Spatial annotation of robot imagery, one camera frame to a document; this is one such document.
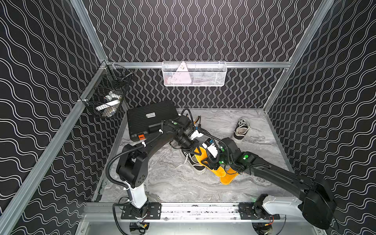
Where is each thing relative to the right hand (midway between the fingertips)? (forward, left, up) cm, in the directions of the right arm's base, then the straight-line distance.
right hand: (204, 157), depth 79 cm
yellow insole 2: (-6, -14, -14) cm, 21 cm away
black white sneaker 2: (+26, -28, -7) cm, 39 cm away
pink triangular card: (+43, +13, +23) cm, 51 cm away
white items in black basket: (+15, +48, +22) cm, 55 cm away
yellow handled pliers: (+38, +4, -12) cm, 39 cm away
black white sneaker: (-1, +6, -7) cm, 9 cm away
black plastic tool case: (+32, +41, -7) cm, 52 cm away
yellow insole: (0, +2, +3) cm, 4 cm away
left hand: (+2, +2, +4) cm, 5 cm away
